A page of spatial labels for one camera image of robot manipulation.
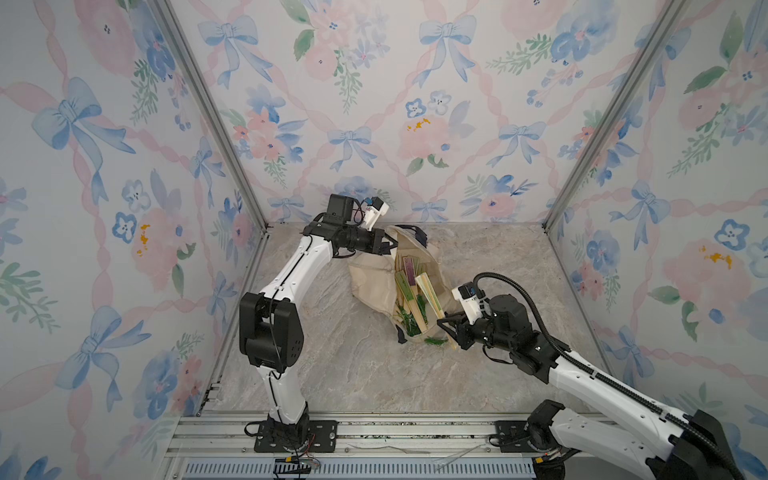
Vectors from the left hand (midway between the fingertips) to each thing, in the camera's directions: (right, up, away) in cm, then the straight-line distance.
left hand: (398, 242), depth 82 cm
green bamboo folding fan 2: (+3, -16, +12) cm, 20 cm away
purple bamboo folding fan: (+4, -8, +16) cm, 18 cm away
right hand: (+12, -20, -6) cm, 24 cm away
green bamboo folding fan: (+8, -13, -7) cm, 17 cm away
